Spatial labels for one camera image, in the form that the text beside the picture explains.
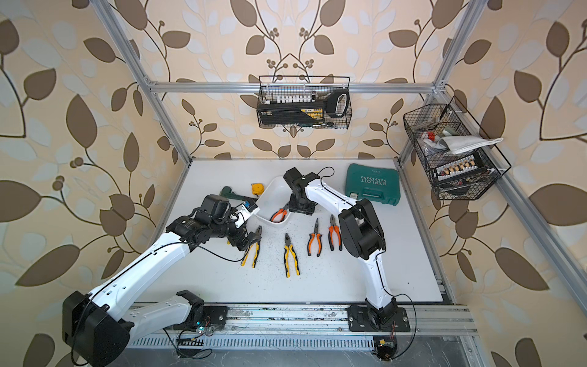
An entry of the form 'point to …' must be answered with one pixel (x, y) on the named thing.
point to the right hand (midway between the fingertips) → (298, 210)
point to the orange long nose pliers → (319, 237)
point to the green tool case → (378, 185)
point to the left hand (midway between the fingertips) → (251, 226)
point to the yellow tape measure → (257, 189)
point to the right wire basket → (426, 124)
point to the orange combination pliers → (330, 233)
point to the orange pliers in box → (284, 210)
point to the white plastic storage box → (276, 196)
